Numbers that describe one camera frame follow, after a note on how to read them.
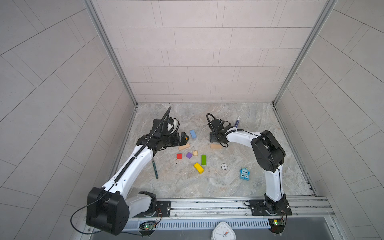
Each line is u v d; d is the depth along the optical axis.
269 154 0.52
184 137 0.70
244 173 0.81
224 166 0.85
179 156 0.90
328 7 0.71
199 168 0.83
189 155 0.89
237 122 1.05
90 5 0.71
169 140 0.67
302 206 0.73
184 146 0.93
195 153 0.89
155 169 0.83
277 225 0.68
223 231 0.64
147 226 0.65
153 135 0.57
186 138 0.71
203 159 0.89
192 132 0.99
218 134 0.72
